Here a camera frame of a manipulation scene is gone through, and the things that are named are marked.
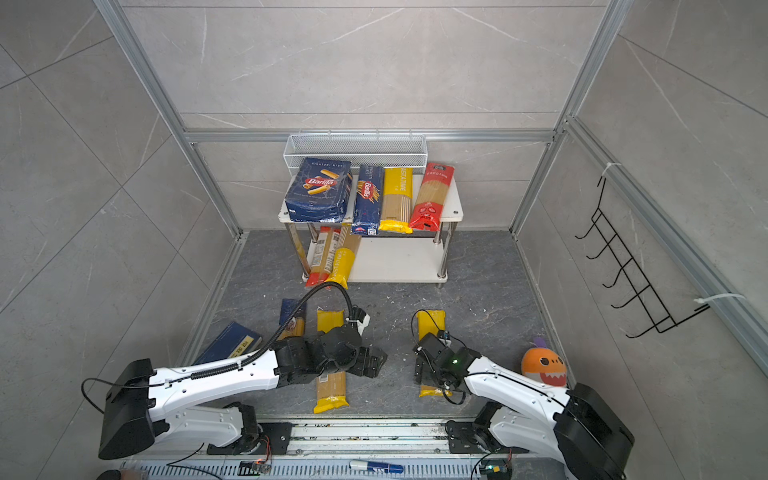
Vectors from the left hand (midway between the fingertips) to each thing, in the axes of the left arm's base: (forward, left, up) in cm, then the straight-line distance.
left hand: (376, 349), depth 75 cm
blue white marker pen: (-24, +1, -12) cm, 26 cm away
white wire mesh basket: (+60, -6, +20) cm, 64 cm away
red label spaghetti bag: (+35, +18, -4) cm, 40 cm away
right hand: (-2, -15, -14) cm, 20 cm away
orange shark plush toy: (-4, -44, -4) cm, 44 cm away
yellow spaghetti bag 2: (+13, -17, -11) cm, 24 cm away
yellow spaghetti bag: (-6, +13, -12) cm, 18 cm away
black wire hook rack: (-4, -58, +20) cm, 61 cm away
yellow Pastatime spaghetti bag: (+34, +10, -3) cm, 35 cm away
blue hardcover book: (+10, +44, -14) cm, 47 cm away
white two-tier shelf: (+36, -15, -7) cm, 39 cm away
